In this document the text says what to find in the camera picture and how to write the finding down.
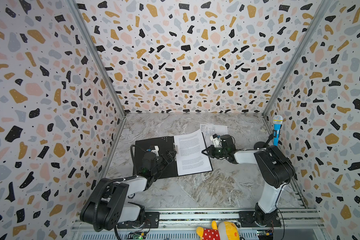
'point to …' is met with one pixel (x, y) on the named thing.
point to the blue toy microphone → (277, 121)
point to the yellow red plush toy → (226, 230)
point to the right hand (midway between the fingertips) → (200, 149)
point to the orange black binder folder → (164, 143)
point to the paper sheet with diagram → (209, 130)
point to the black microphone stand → (261, 145)
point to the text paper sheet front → (193, 169)
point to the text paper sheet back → (190, 146)
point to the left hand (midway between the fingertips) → (174, 153)
